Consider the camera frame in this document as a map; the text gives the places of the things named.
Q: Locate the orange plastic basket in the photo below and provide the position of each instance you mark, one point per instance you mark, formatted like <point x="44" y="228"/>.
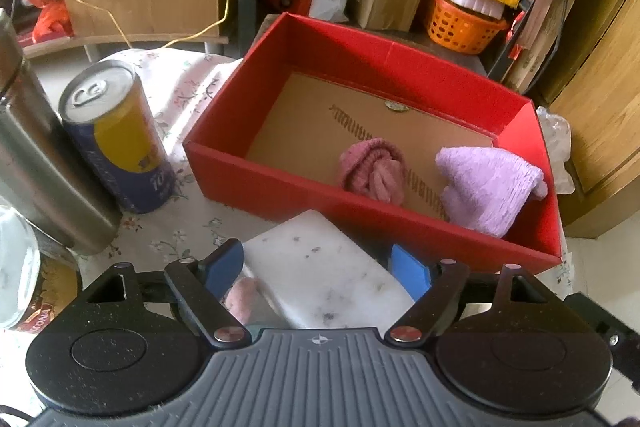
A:
<point x="458" y="30"/>

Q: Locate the clear plastic bag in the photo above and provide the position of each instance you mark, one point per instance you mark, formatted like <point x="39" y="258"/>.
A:
<point x="558" y="139"/>

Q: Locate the lilac knitted hat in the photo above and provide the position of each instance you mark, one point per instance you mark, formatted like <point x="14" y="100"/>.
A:
<point x="487" y="187"/>

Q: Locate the pink knitted hat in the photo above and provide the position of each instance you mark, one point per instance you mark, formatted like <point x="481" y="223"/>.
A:
<point x="375" y="169"/>

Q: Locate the yellow blue drink can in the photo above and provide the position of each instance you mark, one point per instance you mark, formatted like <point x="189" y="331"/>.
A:
<point x="105" y="111"/>

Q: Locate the red cardboard box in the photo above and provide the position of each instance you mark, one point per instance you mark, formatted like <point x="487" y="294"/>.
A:
<point x="270" y="141"/>

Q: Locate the stainless steel thermos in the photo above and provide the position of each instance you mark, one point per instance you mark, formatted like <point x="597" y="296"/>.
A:
<point x="43" y="176"/>

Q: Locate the white marbled foam block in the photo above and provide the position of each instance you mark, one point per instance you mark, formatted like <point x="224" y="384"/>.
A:
<point x="316" y="277"/>

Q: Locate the pink plush toy teal dress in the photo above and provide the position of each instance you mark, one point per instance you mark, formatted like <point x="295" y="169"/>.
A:
<point x="240" y="298"/>

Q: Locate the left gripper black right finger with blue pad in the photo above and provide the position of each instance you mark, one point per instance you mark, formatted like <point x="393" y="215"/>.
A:
<point x="436" y="291"/>

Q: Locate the wooden cupboard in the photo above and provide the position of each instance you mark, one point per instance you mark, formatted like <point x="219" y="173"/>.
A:
<point x="593" y="82"/>

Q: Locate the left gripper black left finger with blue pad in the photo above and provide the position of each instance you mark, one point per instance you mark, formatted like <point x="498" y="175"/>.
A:
<point x="200" y="285"/>

